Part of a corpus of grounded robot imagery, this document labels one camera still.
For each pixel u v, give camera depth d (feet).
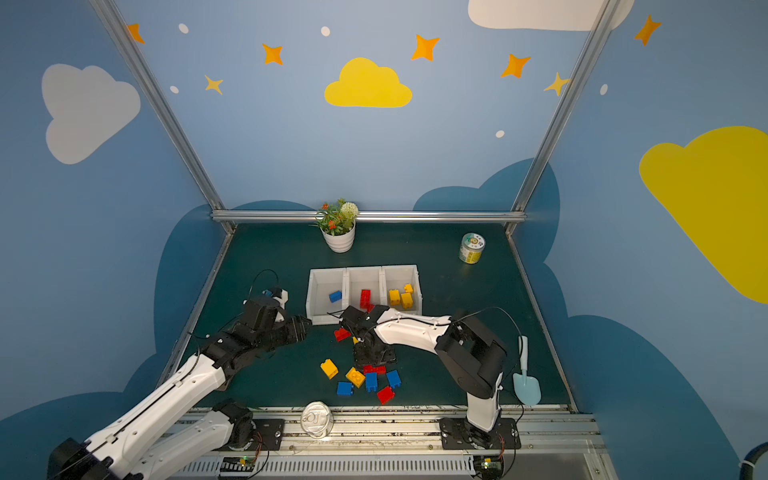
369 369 2.71
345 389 2.67
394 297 3.22
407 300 3.23
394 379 2.73
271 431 2.46
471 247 3.48
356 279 3.40
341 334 2.96
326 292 3.34
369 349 2.40
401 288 3.34
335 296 3.28
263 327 2.03
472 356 1.55
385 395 2.63
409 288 3.33
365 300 3.25
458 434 2.50
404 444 2.41
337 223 3.37
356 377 2.75
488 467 2.40
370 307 3.21
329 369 2.74
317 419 2.36
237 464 2.40
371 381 2.63
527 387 2.61
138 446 1.38
